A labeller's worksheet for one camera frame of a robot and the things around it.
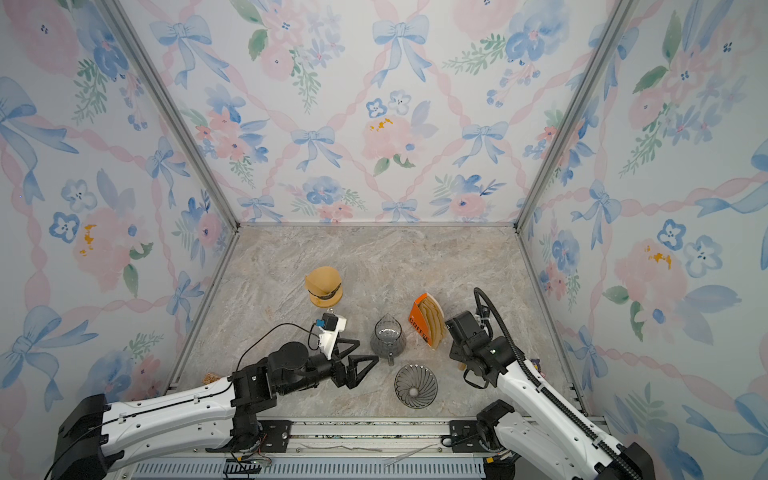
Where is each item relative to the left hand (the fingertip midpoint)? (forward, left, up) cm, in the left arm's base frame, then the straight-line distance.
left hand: (370, 352), depth 68 cm
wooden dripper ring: (+18, +13, -8) cm, 23 cm away
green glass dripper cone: (+19, +13, -7) cm, 24 cm away
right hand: (+7, -25, -11) cm, 28 cm away
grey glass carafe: (+7, -4, -11) cm, 14 cm away
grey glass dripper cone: (-3, -12, -17) cm, 21 cm away
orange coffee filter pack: (+15, -15, -11) cm, 24 cm away
